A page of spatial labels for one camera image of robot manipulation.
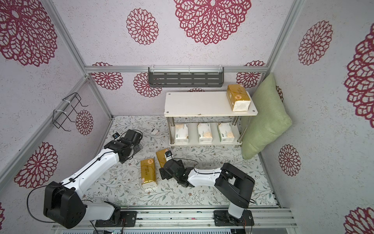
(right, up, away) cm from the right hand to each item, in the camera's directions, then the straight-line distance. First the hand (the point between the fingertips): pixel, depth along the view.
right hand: (165, 166), depth 87 cm
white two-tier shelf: (+27, +31, +34) cm, 53 cm away
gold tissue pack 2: (-3, +4, +5) cm, 7 cm away
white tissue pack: (+9, +19, +9) cm, 23 cm away
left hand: (-19, +10, -3) cm, 21 cm away
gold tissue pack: (-10, -1, -2) cm, 10 cm away
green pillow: (+55, +27, -12) cm, 62 cm away
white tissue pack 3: (+38, +20, +8) cm, 44 cm away
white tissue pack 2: (+24, +20, +8) cm, 32 cm away
